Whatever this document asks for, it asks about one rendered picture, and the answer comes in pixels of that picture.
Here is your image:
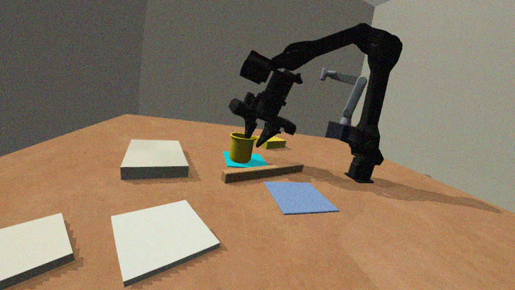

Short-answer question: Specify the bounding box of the brown wooden bar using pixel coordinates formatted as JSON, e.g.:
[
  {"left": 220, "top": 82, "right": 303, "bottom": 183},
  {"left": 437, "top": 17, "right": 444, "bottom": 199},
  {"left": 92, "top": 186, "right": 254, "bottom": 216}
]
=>
[{"left": 221, "top": 162, "right": 303, "bottom": 183}]

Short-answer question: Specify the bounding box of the yellow rectangular block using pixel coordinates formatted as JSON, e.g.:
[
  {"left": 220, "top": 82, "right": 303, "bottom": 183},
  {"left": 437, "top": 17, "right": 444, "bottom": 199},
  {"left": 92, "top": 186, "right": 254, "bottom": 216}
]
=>
[{"left": 254, "top": 136, "right": 286, "bottom": 150}]

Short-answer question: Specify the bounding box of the yellow cup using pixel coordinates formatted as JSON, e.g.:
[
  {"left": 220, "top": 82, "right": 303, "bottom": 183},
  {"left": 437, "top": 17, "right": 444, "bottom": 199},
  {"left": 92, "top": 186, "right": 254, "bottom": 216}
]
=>
[{"left": 229, "top": 133, "right": 256, "bottom": 164}]

